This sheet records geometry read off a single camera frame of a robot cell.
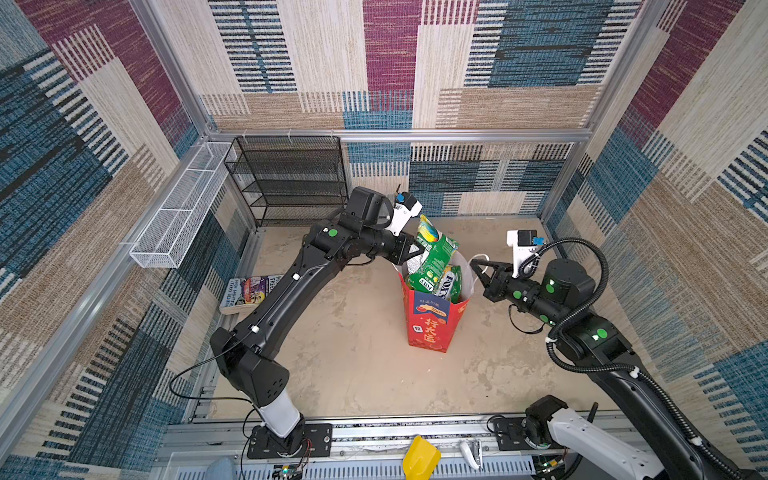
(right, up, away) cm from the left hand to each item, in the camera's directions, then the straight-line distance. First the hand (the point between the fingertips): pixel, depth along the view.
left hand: (424, 245), depth 69 cm
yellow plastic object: (0, -50, +1) cm, 50 cm away
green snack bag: (+1, -6, +1) cm, 6 cm away
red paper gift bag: (+3, -19, +7) cm, 21 cm away
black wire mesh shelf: (-43, +24, +40) cm, 63 cm away
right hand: (+10, -5, -4) cm, 12 cm away
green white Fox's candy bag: (+9, -11, +11) cm, 18 cm away
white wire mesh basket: (-75, +2, +23) cm, 78 cm away
